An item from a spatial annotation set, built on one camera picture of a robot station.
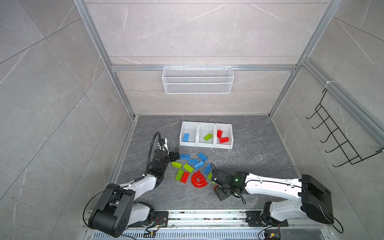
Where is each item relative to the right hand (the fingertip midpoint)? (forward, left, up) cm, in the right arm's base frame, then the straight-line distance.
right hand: (220, 190), depth 81 cm
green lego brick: (+37, +4, 0) cm, 37 cm away
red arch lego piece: (+6, +11, -1) cm, 13 cm away
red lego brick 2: (+38, -4, +2) cm, 38 cm away
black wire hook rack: (+8, -53, +28) cm, 61 cm away
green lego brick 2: (+16, +25, +1) cm, 30 cm away
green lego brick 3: (+14, +18, -1) cm, 22 cm away
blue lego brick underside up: (+13, +6, -1) cm, 14 cm away
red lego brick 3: (+8, +20, 0) cm, 21 cm away
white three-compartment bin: (+40, +5, -1) cm, 40 cm away
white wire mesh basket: (+65, +10, +28) cm, 72 cm away
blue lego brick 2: (+22, +20, -1) cm, 30 cm away
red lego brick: (+33, -7, +1) cm, 34 cm away
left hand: (+25, +27, +11) cm, 38 cm away
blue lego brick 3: (+20, +8, 0) cm, 22 cm away
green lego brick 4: (+10, +23, -1) cm, 25 cm away
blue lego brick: (+37, +20, 0) cm, 42 cm away
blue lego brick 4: (+18, +15, 0) cm, 23 cm away
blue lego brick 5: (+15, +11, 0) cm, 19 cm away
